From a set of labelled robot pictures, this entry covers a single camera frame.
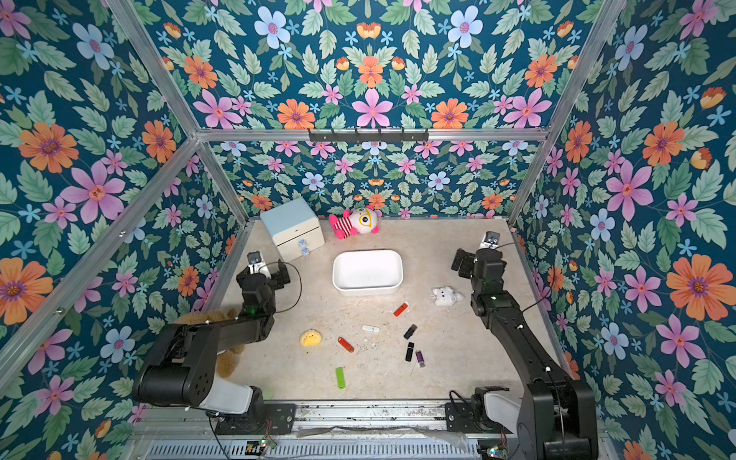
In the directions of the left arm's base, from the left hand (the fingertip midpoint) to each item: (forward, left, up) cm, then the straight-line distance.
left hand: (264, 259), depth 89 cm
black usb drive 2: (-27, -44, -15) cm, 54 cm away
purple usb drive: (-30, -46, -15) cm, 57 cm away
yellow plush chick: (-22, -14, -13) cm, 29 cm away
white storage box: (+5, -32, -19) cm, 37 cm away
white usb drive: (-19, -32, -15) cm, 40 cm away
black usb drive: (-22, -45, -14) cm, 52 cm away
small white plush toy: (-12, -58, -12) cm, 60 cm away
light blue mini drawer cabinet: (+14, -8, -1) cm, 16 cm away
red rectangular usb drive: (-15, -41, -15) cm, 46 cm away
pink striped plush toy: (+22, -31, -8) cm, 39 cm away
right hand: (-6, -65, +6) cm, 65 cm away
